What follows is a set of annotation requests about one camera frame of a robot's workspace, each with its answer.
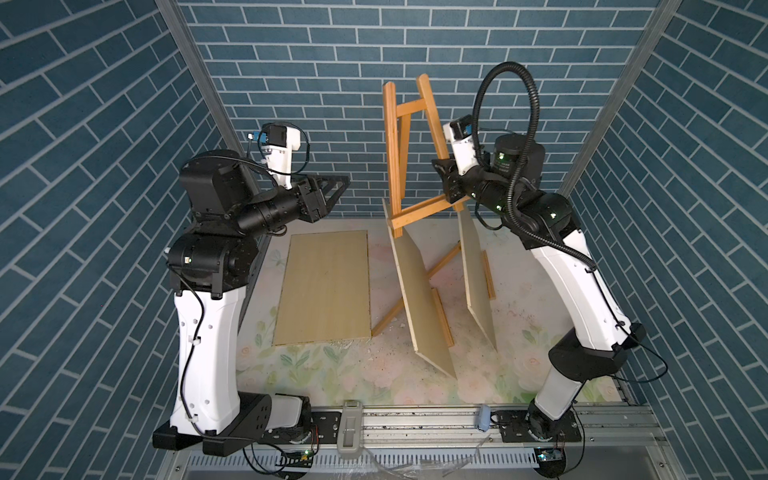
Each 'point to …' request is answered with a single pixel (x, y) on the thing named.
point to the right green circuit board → (549, 454)
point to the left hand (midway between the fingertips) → (354, 182)
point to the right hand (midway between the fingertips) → (441, 160)
